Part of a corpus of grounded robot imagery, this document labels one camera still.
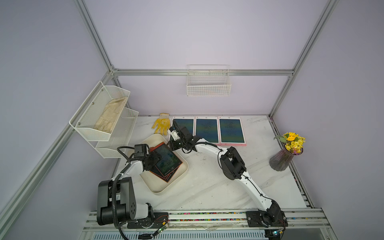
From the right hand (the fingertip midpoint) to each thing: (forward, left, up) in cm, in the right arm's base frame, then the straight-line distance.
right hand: (168, 147), depth 97 cm
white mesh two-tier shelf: (-10, +25, +19) cm, 33 cm away
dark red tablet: (-15, +6, -2) cm, 16 cm away
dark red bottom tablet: (-13, -1, -2) cm, 13 cm away
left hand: (-9, +5, -1) cm, 10 cm away
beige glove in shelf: (+1, +27, +27) cm, 38 cm away
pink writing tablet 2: (+16, -45, -5) cm, 48 cm away
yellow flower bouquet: (-12, -68, +20) cm, 72 cm away
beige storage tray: (-22, +7, -3) cm, 24 cm away
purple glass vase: (-13, -68, +3) cm, 69 cm away
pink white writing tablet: (+27, -13, -4) cm, 30 cm away
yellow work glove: (+24, +7, -3) cm, 25 cm away
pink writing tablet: (+20, -28, -5) cm, 35 cm away
